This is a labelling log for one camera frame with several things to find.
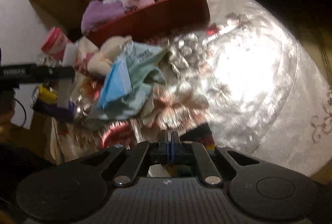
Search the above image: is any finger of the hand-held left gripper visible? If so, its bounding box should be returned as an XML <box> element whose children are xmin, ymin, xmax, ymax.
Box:
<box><xmin>36</xmin><ymin>66</ymin><xmax>76</xmax><ymax>79</ymax></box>

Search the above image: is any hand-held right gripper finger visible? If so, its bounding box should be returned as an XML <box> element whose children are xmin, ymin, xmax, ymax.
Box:
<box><xmin>79</xmin><ymin>130</ymin><xmax>171</xmax><ymax>187</ymax></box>
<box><xmin>170</xmin><ymin>132</ymin><xmax>260</xmax><ymax>187</ymax></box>

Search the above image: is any cream plush doll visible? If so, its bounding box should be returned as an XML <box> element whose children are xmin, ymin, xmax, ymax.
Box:
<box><xmin>75</xmin><ymin>35</ymin><xmax>134</xmax><ymax>77</ymax></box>

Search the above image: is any blue face mask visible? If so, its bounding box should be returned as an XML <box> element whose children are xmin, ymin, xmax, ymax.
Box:
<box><xmin>98</xmin><ymin>60</ymin><xmax>133</xmax><ymax>111</ymax></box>

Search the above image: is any purple towel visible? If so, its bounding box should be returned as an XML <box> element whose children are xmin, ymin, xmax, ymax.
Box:
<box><xmin>81</xmin><ymin>0</ymin><xmax>128</xmax><ymax>35</ymax></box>

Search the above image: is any teal towel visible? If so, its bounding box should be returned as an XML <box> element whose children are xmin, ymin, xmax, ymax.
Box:
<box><xmin>88</xmin><ymin>42</ymin><xmax>170</xmax><ymax>121</ymax></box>

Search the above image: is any red cardboard box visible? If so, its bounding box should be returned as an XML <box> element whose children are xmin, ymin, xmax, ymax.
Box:
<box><xmin>85</xmin><ymin>0</ymin><xmax>211</xmax><ymax>48</ymax></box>

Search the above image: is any yellow purple soft toy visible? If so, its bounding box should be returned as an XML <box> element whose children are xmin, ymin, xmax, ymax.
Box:
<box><xmin>33</xmin><ymin>85</ymin><xmax>77</xmax><ymax>122</ymax></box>

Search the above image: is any pink lidded cup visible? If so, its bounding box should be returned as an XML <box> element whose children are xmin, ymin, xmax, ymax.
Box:
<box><xmin>41</xmin><ymin>27</ymin><xmax>73</xmax><ymax>61</ymax></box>

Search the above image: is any black cable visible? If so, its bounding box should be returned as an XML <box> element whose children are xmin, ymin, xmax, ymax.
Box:
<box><xmin>12</xmin><ymin>98</ymin><xmax>28</xmax><ymax>129</ymax></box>

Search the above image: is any red ring object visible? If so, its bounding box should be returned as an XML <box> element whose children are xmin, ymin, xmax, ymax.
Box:
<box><xmin>100</xmin><ymin>121</ymin><xmax>136</xmax><ymax>150</ymax></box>

